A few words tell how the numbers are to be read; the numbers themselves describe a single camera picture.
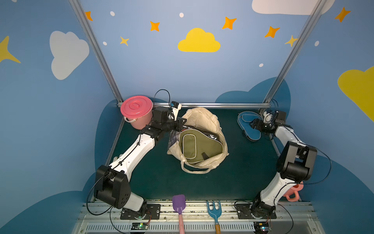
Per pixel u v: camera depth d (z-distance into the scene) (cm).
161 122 62
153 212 75
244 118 113
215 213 73
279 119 76
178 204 76
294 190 72
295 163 51
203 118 84
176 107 69
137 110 96
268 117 86
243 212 75
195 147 82
